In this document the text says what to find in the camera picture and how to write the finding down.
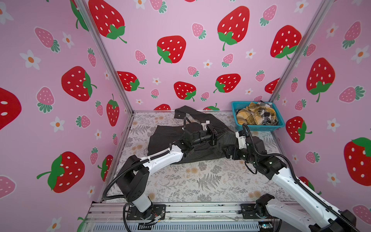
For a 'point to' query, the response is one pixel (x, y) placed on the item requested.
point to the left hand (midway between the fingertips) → (229, 130)
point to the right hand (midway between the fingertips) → (227, 147)
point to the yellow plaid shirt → (251, 116)
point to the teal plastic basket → (237, 106)
